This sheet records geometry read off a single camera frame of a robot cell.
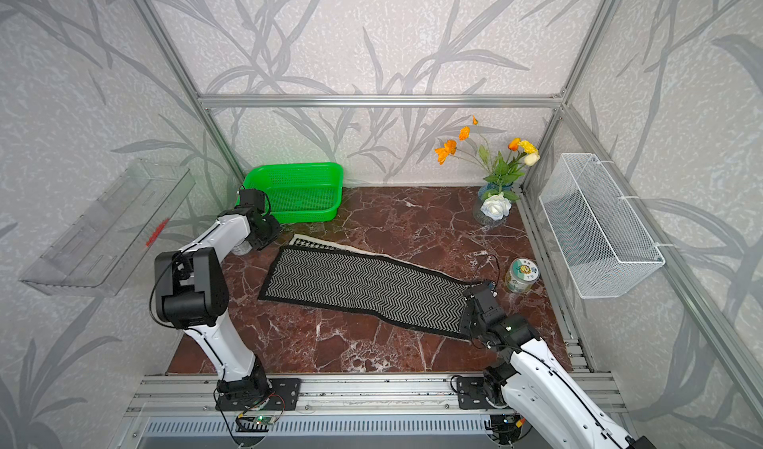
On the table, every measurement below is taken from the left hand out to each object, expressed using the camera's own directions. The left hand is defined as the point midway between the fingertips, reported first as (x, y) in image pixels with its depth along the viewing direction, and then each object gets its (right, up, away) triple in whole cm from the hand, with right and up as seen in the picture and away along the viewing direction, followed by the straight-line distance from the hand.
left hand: (277, 232), depth 97 cm
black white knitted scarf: (+19, -14, -3) cm, 23 cm away
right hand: (+59, -23, -15) cm, 66 cm away
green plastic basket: (-2, +15, +22) cm, 27 cm away
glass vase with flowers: (+70, +12, -10) cm, 71 cm away
